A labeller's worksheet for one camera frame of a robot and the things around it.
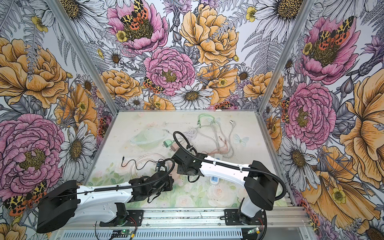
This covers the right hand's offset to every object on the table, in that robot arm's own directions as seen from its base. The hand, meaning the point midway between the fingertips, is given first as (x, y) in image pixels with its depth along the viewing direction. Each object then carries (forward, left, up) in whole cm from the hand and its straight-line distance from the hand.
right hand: (184, 173), depth 81 cm
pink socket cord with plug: (+11, +30, -7) cm, 33 cm away
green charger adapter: (+23, +12, -6) cm, 27 cm away
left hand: (-4, +7, -6) cm, 10 cm away
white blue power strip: (-2, -16, -6) cm, 18 cm away
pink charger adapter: (+20, +7, -6) cm, 22 cm away
